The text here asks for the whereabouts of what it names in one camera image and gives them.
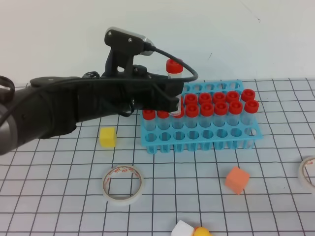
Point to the white tape roll right edge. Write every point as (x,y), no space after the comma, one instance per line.
(305,183)

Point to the red-capped tube row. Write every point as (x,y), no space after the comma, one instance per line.
(178,120)
(232,96)
(192,113)
(247,94)
(251,108)
(235,110)
(221,109)
(218,97)
(163,120)
(204,98)
(190,98)
(149,119)
(206,114)

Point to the red-capped tube back row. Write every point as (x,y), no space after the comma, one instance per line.
(190,98)
(204,98)
(218,97)
(247,94)
(232,96)

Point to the blue test tube rack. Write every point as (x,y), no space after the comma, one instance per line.
(233,137)

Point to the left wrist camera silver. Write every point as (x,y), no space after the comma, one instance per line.
(124,46)

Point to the red-capped tube front row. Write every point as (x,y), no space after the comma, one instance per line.
(149,119)
(206,114)
(178,120)
(251,108)
(221,109)
(235,110)
(192,113)
(163,120)

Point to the yellow-orange round object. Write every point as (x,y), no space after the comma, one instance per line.
(201,231)

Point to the yellow foam cube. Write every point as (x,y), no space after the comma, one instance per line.
(108,137)

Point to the orange foam cube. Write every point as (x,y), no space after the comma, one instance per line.
(237,180)

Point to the white tape roll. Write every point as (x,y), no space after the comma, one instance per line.
(122,201)

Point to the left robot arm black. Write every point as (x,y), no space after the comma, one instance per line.
(52,106)

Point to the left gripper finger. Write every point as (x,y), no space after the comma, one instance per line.
(166,87)
(160,103)

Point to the red-capped clear tube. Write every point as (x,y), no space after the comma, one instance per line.
(174,71)

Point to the white grid-patterned cloth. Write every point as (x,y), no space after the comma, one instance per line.
(54,187)

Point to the white foam cube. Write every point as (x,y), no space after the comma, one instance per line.
(182,229)

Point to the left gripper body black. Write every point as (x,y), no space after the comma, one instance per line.
(133,89)

